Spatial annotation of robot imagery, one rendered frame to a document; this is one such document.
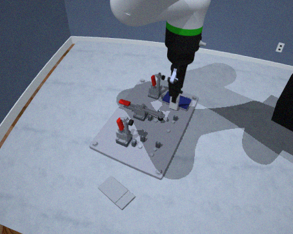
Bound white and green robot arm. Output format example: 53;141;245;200
110;0;211;54

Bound blue rectangular plate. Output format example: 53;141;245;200
162;91;191;110

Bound grey toggle clamp with red handle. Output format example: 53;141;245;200
116;116;134;147

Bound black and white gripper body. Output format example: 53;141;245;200
167;49;195;77

